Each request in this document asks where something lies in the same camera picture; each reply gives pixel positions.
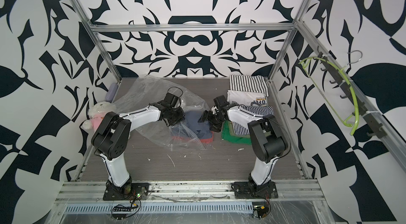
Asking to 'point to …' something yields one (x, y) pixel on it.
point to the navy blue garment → (190, 127)
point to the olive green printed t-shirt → (232, 130)
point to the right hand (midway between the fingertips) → (202, 122)
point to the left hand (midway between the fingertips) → (186, 115)
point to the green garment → (227, 136)
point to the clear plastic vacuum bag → (153, 89)
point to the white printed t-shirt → (247, 97)
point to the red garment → (203, 141)
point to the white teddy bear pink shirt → (97, 113)
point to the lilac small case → (111, 92)
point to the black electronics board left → (121, 213)
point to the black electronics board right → (259, 211)
